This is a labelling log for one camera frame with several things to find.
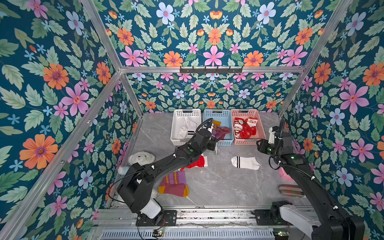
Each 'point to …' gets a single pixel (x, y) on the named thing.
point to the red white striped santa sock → (237, 127)
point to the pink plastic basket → (245, 114)
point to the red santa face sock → (252, 122)
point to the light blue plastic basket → (225, 116)
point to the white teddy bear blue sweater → (142, 157)
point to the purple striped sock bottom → (220, 132)
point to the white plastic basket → (185, 122)
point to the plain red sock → (247, 131)
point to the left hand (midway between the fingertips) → (215, 136)
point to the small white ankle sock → (182, 132)
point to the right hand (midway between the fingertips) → (263, 140)
